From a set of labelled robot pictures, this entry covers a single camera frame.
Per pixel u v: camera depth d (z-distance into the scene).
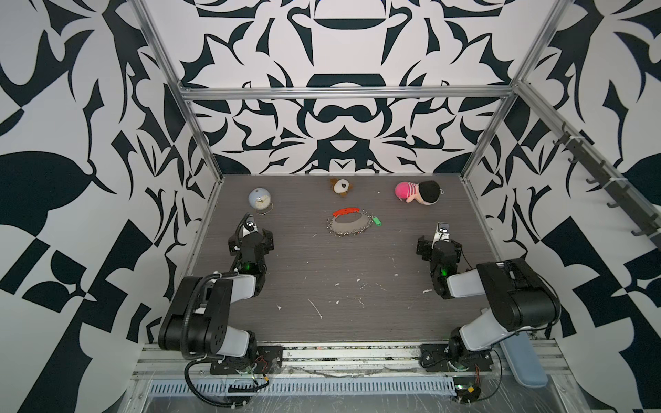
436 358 0.74
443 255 0.72
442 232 0.81
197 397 0.67
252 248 0.69
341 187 1.12
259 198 1.02
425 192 1.08
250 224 0.77
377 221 1.05
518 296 0.46
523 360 0.74
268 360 0.74
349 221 1.05
